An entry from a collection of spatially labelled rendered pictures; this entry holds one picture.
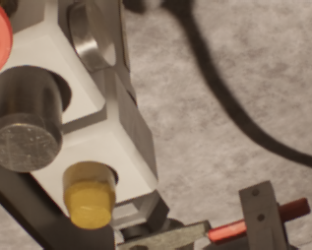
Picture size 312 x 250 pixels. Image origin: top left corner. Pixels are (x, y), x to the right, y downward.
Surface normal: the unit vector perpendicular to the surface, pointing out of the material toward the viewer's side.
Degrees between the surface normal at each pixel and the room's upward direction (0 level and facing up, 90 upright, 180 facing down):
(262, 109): 0
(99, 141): 0
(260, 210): 90
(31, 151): 0
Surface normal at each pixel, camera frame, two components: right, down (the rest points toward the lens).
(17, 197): 0.93, -0.32
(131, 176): 0.11, 0.73
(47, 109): 0.72, -0.53
